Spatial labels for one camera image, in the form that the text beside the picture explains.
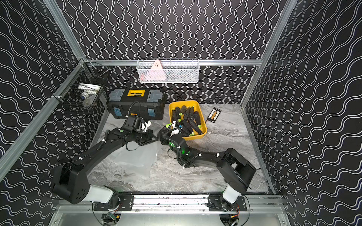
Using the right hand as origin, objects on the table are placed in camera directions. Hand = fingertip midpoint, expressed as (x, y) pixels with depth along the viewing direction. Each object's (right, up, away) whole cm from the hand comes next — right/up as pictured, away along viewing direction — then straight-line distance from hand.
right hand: (161, 131), depth 82 cm
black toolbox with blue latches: (-12, +18, +17) cm, 28 cm away
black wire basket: (-51, +25, +7) cm, 57 cm away
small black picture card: (+38, +10, +30) cm, 49 cm away
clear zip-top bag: (-14, -17, 0) cm, 22 cm away
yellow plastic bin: (+5, +19, +32) cm, 38 cm away
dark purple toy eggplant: (+4, +3, -4) cm, 6 cm away
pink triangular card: (-4, +37, +8) cm, 38 cm away
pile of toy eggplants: (+17, +7, +25) cm, 31 cm away
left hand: (-2, -3, -1) cm, 4 cm away
